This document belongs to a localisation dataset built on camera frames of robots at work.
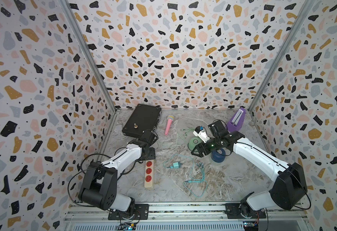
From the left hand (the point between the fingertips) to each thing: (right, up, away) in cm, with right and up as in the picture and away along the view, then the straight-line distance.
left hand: (149, 155), depth 89 cm
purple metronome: (+59, +22, +12) cm, 64 cm away
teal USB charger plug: (+17, -6, -2) cm, 18 cm away
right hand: (+28, +5, -9) cm, 30 cm away
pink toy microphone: (+12, +24, +23) cm, 35 cm away
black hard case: (-8, +24, +21) cm, 33 cm away
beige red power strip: (+1, -10, -6) cm, 11 cm away
